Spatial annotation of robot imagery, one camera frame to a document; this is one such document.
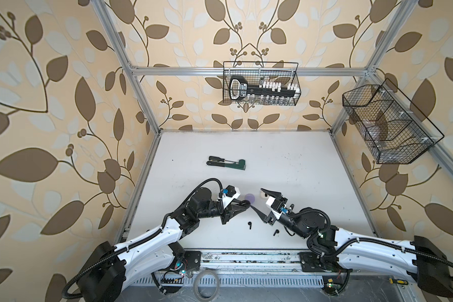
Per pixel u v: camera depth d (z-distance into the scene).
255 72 0.90
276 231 0.82
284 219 0.60
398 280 0.69
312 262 0.73
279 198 0.65
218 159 1.06
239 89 0.84
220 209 0.64
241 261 0.76
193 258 0.75
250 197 0.91
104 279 0.41
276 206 0.54
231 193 0.63
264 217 0.61
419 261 0.43
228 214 0.65
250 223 0.84
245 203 0.72
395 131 0.72
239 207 0.71
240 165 1.04
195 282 0.68
